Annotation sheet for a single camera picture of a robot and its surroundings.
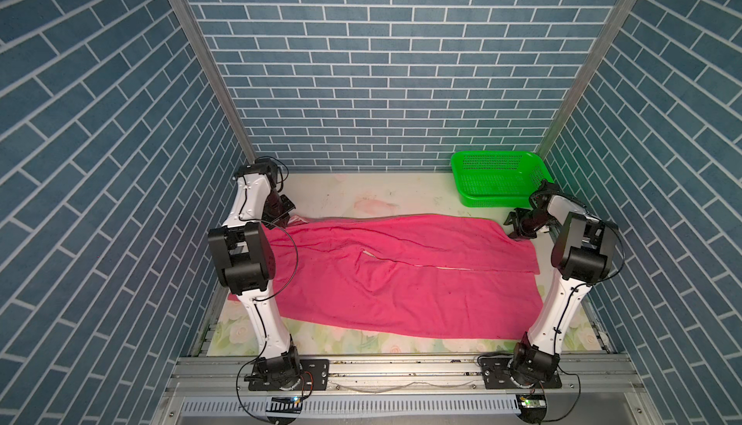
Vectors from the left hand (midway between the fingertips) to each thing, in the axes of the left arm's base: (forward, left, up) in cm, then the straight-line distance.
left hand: (293, 220), depth 92 cm
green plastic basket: (+29, -77, -9) cm, 83 cm away
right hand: (+5, -75, -9) cm, 75 cm away
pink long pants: (-15, -43, -10) cm, 46 cm away
